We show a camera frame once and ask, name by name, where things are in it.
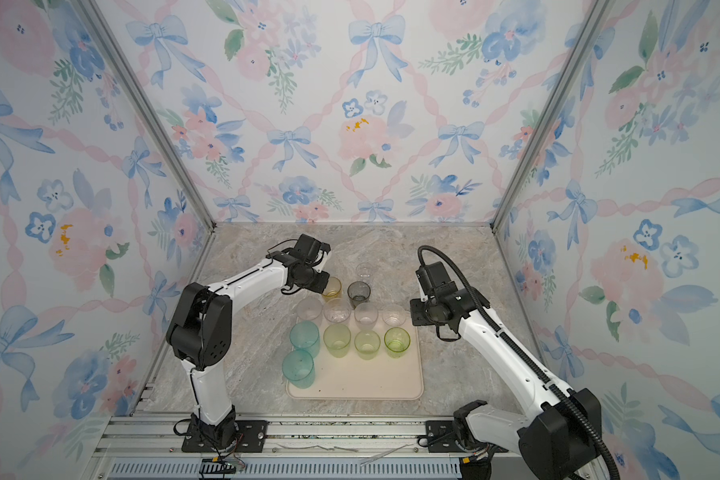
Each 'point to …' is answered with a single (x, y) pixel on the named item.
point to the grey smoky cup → (358, 292)
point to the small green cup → (367, 344)
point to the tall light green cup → (337, 338)
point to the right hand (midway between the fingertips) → (421, 309)
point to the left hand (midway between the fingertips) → (324, 280)
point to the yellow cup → (332, 290)
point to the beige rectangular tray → (354, 378)
